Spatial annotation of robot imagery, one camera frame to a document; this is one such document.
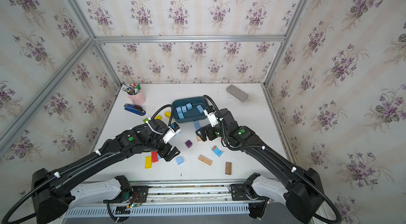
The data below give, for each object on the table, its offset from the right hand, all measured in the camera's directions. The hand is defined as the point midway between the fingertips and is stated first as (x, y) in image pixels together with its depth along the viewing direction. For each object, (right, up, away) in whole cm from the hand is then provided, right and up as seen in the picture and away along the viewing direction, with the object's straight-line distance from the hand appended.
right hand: (207, 127), depth 78 cm
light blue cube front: (-15, -18, +4) cm, 24 cm away
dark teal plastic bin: (-10, +4, +23) cm, 25 cm away
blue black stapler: (-48, +8, +24) cm, 54 cm away
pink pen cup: (-45, +14, +24) cm, 53 cm away
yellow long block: (-31, +2, +23) cm, 39 cm away
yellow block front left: (-32, -20, +5) cm, 38 cm away
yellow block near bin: (-26, +4, +26) cm, 37 cm away
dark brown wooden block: (+11, -22, +2) cm, 24 cm away
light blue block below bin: (-6, -2, +21) cm, 22 cm away
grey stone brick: (+22, +18, +33) cm, 44 cm away
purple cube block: (-10, -11, +10) cm, 18 cm away
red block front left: (-28, -17, +6) cm, 34 cm away
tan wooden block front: (-1, -19, +6) cm, 20 cm away
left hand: (-16, -8, -3) cm, 18 cm away
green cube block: (-39, +1, +20) cm, 44 cm away
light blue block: (-18, +7, +23) cm, 30 cm away
